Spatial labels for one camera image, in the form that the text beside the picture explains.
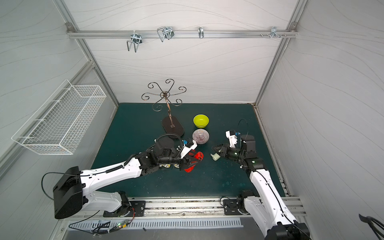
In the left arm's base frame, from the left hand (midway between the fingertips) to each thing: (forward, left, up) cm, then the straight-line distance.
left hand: (199, 158), depth 69 cm
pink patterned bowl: (+26, -1, -20) cm, 32 cm away
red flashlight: (0, 0, +2) cm, 2 cm away
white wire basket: (+10, +66, +11) cm, 68 cm away
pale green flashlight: (+10, -10, -18) cm, 23 cm away
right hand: (+8, -7, -3) cm, 11 cm away
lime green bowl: (+38, -1, -19) cm, 42 cm away
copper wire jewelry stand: (+33, +20, -18) cm, 42 cm away
